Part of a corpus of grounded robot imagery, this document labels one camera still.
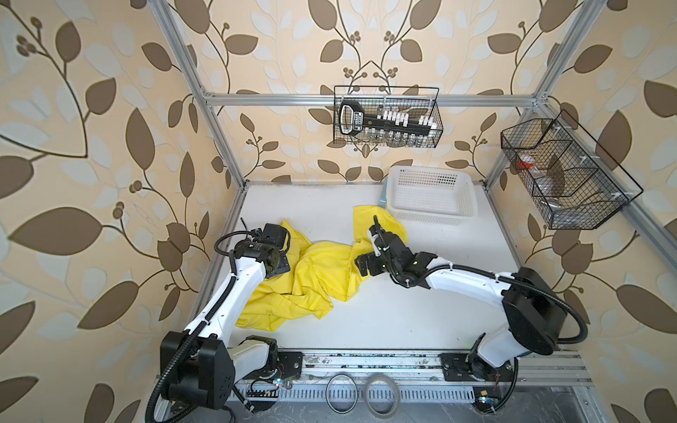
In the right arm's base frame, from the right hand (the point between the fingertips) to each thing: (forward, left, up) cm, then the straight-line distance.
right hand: (367, 257), depth 87 cm
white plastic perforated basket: (+34, -31, -7) cm, 46 cm away
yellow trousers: (-2, +17, -7) cm, 19 cm away
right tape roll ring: (-39, -5, -6) cm, 40 cm away
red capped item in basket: (+18, -50, +24) cm, 58 cm away
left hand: (-4, +33, +4) cm, 33 cm away
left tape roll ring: (-36, +14, -10) cm, 40 cm away
